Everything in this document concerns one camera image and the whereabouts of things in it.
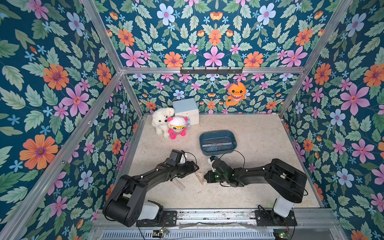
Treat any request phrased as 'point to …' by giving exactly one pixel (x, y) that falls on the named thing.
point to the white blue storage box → (187, 108)
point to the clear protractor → (214, 148)
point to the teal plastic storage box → (217, 142)
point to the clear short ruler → (179, 184)
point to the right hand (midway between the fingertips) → (204, 177)
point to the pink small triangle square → (200, 175)
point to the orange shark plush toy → (237, 91)
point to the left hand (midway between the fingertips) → (196, 169)
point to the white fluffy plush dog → (159, 120)
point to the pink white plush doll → (178, 124)
